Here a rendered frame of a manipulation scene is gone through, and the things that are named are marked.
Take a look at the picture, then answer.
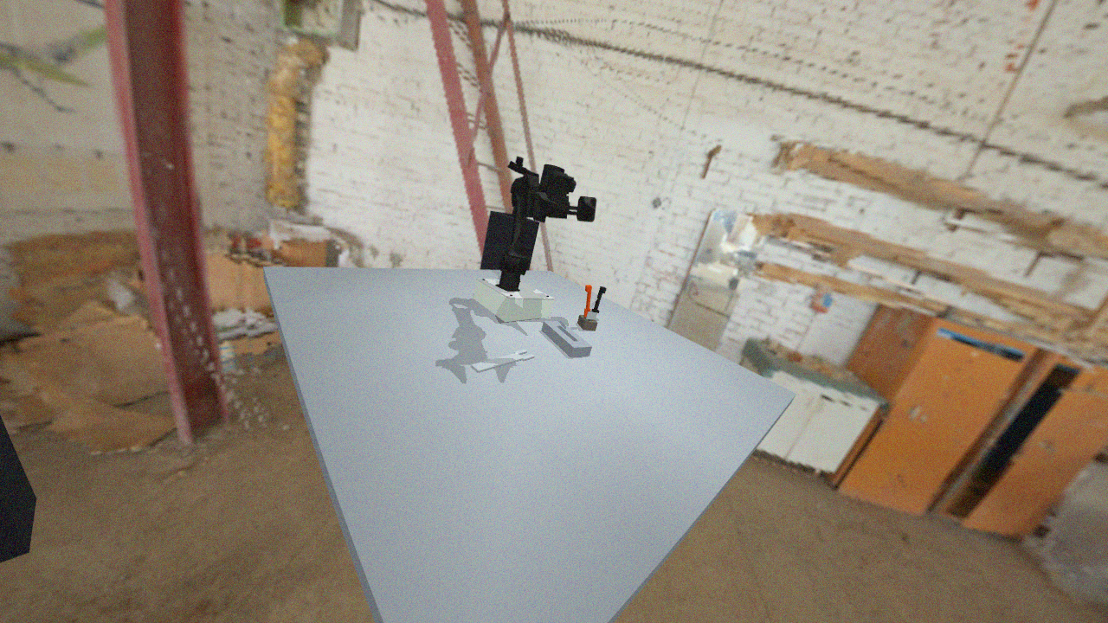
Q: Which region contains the white flat forked bar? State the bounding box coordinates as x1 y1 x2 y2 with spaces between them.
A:
471 350 534 372

